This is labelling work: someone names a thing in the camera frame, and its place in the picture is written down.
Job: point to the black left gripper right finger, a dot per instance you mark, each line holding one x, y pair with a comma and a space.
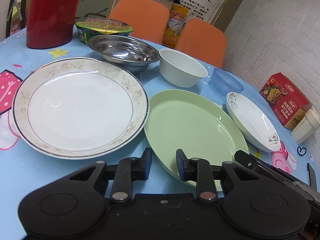
199, 171

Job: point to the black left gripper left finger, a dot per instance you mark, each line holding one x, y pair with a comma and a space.
129, 170

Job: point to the light green plastic plate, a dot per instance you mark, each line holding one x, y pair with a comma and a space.
179, 119

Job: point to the white ribbed bowl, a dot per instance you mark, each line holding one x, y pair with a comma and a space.
180, 69

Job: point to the stainless steel bowl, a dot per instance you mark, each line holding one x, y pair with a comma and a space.
131, 54

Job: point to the white floral plate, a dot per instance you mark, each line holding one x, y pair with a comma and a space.
252, 122

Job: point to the white plastic bottle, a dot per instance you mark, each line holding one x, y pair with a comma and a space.
306, 127

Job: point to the red cracker box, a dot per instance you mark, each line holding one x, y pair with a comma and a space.
287, 102

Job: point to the large white blue-rimmed plate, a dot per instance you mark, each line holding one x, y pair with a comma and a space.
79, 108

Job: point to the blue translucent plastic bowl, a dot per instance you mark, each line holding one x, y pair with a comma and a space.
223, 82

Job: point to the cartoon pig tablecloth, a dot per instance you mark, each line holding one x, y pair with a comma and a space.
24, 169

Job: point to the right orange chair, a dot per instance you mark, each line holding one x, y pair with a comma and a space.
203, 41

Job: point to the orange chair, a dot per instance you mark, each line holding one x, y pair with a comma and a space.
147, 18
203, 41

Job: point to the green instant noodle bowl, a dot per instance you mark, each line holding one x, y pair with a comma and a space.
89, 27

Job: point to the left orange chair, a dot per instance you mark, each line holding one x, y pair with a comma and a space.
147, 18

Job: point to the yellow snack bag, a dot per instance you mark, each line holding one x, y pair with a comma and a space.
178, 17

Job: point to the red thermos jug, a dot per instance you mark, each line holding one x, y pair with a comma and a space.
50, 23

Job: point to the black metal stand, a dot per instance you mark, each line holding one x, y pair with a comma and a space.
14, 17

